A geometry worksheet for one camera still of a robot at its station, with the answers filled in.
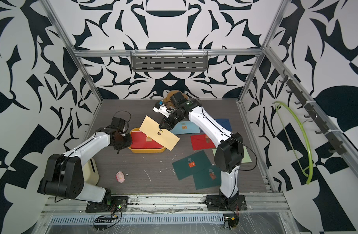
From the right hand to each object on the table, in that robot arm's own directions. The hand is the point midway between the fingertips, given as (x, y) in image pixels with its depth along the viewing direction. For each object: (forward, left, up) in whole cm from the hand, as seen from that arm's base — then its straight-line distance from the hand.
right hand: (161, 123), depth 80 cm
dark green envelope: (-15, -16, -22) cm, 31 cm away
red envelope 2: (+1, -24, -22) cm, 33 cm away
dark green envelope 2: (-22, -26, -23) cm, 41 cm away
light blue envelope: (+12, -13, -22) cm, 28 cm away
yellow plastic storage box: (-7, +12, -19) cm, 23 cm away
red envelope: (0, +16, -18) cm, 24 cm away
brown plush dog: (+4, -5, +12) cm, 14 cm away
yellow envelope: (-6, -2, -5) cm, 8 cm away
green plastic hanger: (-26, -61, +2) cm, 66 cm away
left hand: (-2, +21, -15) cm, 26 cm away
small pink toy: (-22, +23, -19) cm, 37 cm away
